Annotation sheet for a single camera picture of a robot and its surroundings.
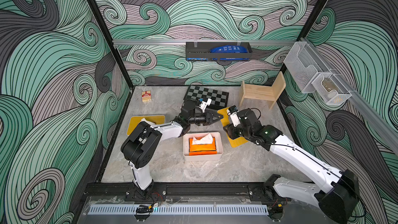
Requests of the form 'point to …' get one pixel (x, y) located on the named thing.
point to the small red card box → (146, 96)
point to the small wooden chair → (262, 92)
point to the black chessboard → (219, 99)
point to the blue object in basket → (229, 48)
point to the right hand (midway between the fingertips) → (229, 126)
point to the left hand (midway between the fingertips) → (223, 117)
